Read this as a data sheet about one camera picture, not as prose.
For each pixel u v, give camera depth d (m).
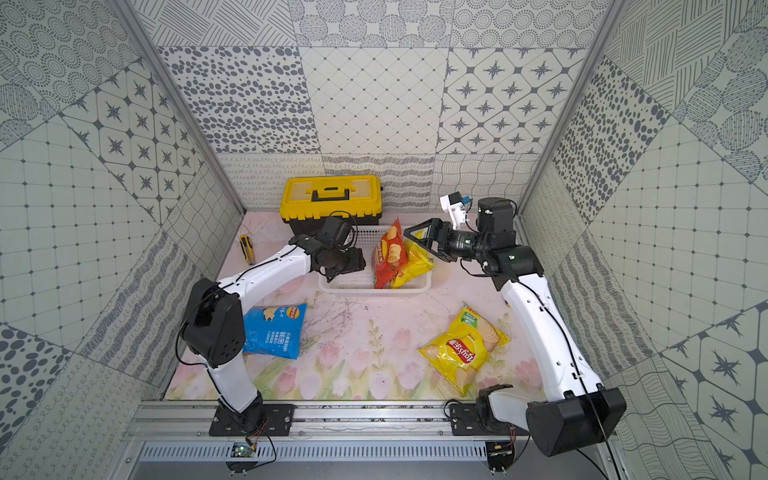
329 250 0.69
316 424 0.75
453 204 0.63
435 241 0.59
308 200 1.01
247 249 1.07
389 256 0.87
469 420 0.73
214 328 0.47
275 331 0.82
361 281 1.01
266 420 0.73
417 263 0.88
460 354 0.79
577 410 0.37
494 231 0.52
